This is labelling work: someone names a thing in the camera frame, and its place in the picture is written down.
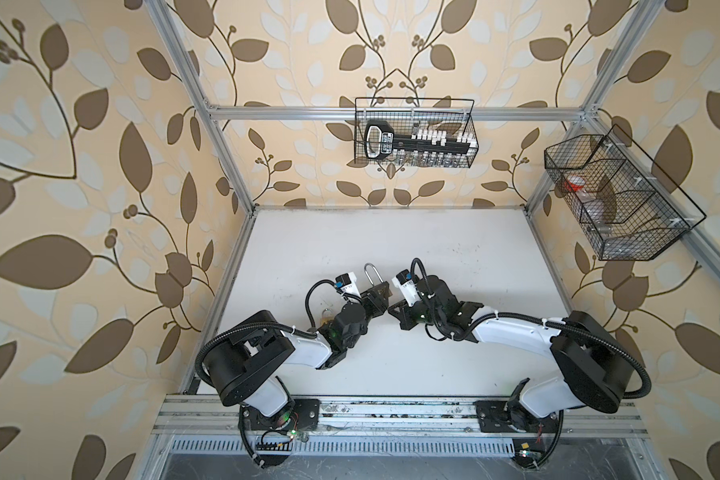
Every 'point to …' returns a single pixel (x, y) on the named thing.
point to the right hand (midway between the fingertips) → (390, 312)
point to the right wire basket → (627, 207)
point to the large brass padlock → (382, 288)
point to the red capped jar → (574, 183)
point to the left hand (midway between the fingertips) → (387, 285)
